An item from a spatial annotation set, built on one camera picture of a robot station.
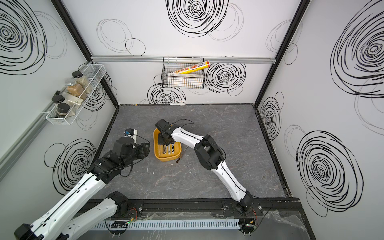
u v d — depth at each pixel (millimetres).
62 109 617
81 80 741
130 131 657
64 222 417
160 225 771
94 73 933
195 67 891
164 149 937
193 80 867
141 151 656
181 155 922
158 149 959
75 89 707
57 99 619
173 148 939
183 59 986
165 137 744
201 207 754
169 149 937
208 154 595
